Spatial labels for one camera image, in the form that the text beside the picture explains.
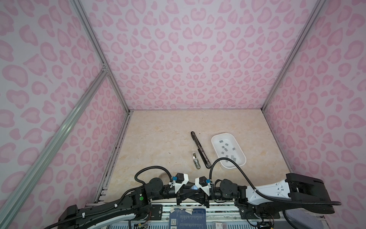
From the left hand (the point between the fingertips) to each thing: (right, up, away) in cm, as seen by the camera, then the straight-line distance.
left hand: (197, 187), depth 64 cm
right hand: (-4, -5, +2) cm, 6 cm away
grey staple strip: (+21, +7, +29) cm, 37 cm away
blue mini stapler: (-1, 0, -1) cm, 2 cm away
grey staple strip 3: (+21, +11, +34) cm, 41 cm away
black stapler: (+5, +8, +29) cm, 31 cm away
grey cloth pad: (+51, -18, +5) cm, 54 cm away
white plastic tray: (+22, +12, +34) cm, 42 cm away
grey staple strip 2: (+25, +6, +29) cm, 39 cm away
